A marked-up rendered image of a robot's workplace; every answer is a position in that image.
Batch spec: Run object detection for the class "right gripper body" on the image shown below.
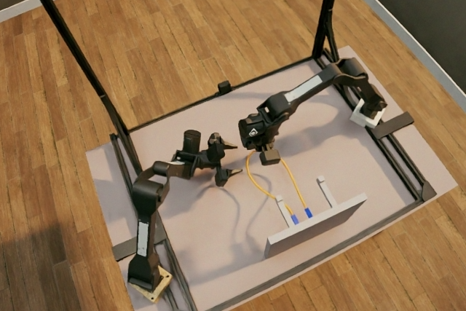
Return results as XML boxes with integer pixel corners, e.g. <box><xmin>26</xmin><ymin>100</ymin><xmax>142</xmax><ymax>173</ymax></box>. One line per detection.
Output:
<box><xmin>199</xmin><ymin>133</ymin><xmax>228</xmax><ymax>187</ymax></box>

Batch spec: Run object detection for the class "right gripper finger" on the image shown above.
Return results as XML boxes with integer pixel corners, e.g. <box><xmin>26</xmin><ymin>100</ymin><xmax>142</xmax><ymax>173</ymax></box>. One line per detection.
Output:
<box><xmin>220</xmin><ymin>136</ymin><xmax>238</xmax><ymax>150</ymax></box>
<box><xmin>226</xmin><ymin>169</ymin><xmax>243</xmax><ymax>178</ymax></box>

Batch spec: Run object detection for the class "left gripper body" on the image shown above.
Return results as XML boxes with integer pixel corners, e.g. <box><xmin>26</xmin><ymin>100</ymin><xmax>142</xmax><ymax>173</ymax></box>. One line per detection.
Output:
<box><xmin>247</xmin><ymin>113</ymin><xmax>281</xmax><ymax>166</ymax></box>

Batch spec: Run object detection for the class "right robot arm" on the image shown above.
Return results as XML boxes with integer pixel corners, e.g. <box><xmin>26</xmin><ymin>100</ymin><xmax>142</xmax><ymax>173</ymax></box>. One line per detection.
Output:
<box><xmin>127</xmin><ymin>130</ymin><xmax>225</xmax><ymax>294</ymax></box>

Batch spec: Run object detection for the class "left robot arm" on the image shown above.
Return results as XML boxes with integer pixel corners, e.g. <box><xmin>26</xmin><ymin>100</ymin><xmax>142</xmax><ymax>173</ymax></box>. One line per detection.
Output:
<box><xmin>238</xmin><ymin>57</ymin><xmax>388</xmax><ymax>150</ymax></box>

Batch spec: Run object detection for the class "yellow cable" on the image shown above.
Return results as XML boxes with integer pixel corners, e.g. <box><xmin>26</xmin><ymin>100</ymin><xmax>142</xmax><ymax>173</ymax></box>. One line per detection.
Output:
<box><xmin>246</xmin><ymin>150</ymin><xmax>313</xmax><ymax>218</ymax></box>

